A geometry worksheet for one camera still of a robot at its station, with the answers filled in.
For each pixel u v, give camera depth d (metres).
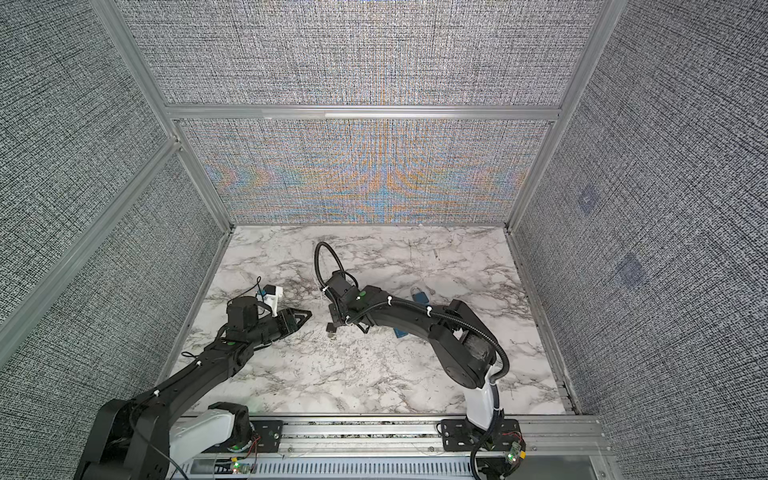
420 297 1.00
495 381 0.52
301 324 0.79
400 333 0.90
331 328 0.92
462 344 0.50
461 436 0.75
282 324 0.75
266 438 0.73
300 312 0.80
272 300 0.79
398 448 0.73
